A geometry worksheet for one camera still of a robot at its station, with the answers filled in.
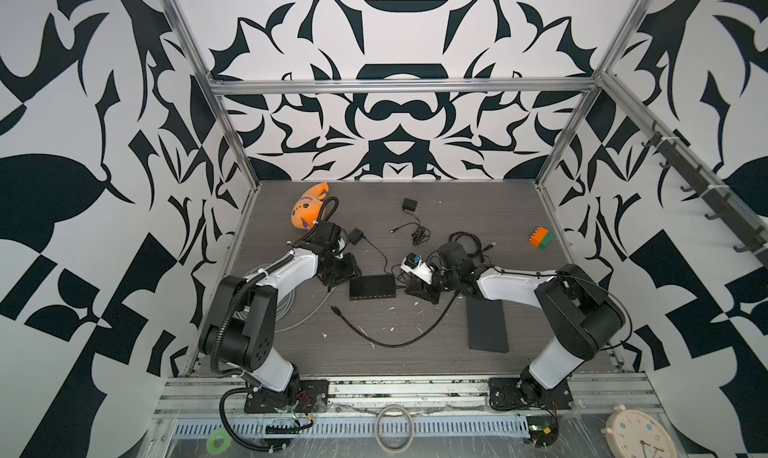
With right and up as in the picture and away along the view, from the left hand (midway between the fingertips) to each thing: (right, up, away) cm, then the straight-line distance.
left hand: (357, 269), depth 90 cm
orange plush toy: (-17, +17, +9) cm, 26 cm away
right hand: (+16, -4, -1) cm, 16 cm away
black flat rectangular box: (+36, -14, -6) cm, 40 cm away
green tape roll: (-27, -35, -22) cm, 50 cm away
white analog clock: (+65, -33, -22) cm, 76 cm away
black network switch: (+5, -6, +2) cm, 8 cm away
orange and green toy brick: (+61, +8, +12) cm, 62 cm away
